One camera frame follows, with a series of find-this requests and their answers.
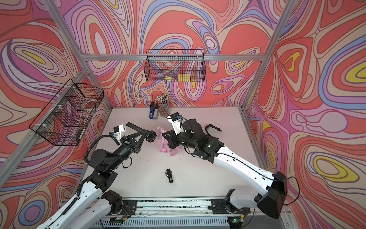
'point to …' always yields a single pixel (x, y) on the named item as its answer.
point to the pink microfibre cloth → (163, 144)
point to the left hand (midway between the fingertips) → (146, 134)
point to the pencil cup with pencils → (162, 102)
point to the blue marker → (152, 107)
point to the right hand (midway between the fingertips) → (164, 138)
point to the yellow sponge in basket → (184, 77)
